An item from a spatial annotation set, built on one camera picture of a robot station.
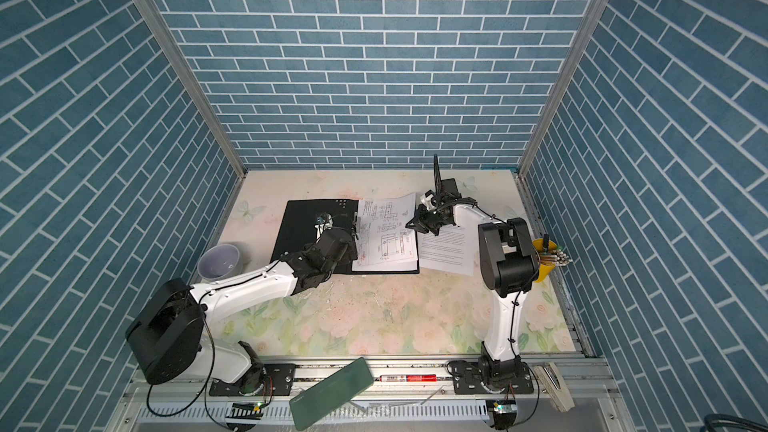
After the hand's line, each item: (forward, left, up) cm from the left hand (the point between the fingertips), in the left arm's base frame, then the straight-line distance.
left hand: (343, 243), depth 88 cm
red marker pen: (-34, -18, -9) cm, 40 cm away
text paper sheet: (+3, -35, -10) cm, 36 cm away
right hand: (+9, -19, -2) cm, 21 cm away
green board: (-37, +1, -8) cm, 38 cm away
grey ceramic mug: (-1, +40, -9) cm, 41 cm away
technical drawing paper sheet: (+3, -13, -6) cm, 14 cm away
